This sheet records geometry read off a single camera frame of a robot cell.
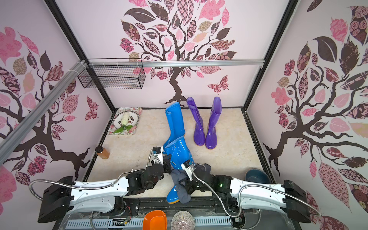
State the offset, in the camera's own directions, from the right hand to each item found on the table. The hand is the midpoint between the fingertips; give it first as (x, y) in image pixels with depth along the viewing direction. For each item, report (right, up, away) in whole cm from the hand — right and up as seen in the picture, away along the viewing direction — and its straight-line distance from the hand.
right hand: (179, 183), depth 72 cm
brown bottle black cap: (-48, +13, +14) cm, 52 cm away
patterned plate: (-40, +34, +40) cm, 66 cm away
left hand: (-4, +12, +5) cm, 13 cm away
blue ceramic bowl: (+45, 0, +9) cm, 46 cm away
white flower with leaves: (-44, +33, +35) cm, 65 cm away
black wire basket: (-52, +65, +32) cm, 89 cm away
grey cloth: (0, +4, -1) cm, 5 cm away
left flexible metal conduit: (-12, +13, -16) cm, 24 cm away
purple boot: (+12, +22, +26) cm, 36 cm away
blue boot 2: (0, +14, +7) cm, 16 cm away
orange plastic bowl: (-12, -17, -2) cm, 21 cm away
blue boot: (-2, +27, +20) cm, 34 cm away
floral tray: (-38, +24, +34) cm, 57 cm away
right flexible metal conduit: (+24, +8, -22) cm, 34 cm away
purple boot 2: (+21, +20, +24) cm, 37 cm away
